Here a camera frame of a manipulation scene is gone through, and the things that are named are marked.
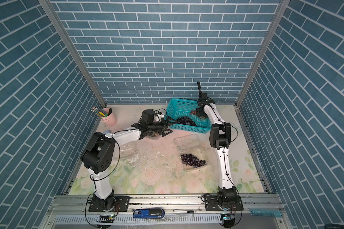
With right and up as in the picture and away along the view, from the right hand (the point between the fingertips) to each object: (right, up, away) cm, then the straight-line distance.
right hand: (203, 114), depth 111 cm
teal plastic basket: (-20, +6, +5) cm, 21 cm away
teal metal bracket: (+27, -51, -39) cm, 69 cm away
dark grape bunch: (-12, -28, -25) cm, 39 cm away
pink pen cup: (-68, -4, -9) cm, 69 cm away
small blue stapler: (-70, -12, -11) cm, 72 cm away
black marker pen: (-13, -50, -40) cm, 65 cm away
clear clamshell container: (-10, -26, -18) cm, 33 cm away
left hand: (-19, -8, -24) cm, 32 cm away
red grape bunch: (-8, +2, +1) cm, 8 cm away
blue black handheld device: (-33, -48, -43) cm, 73 cm away
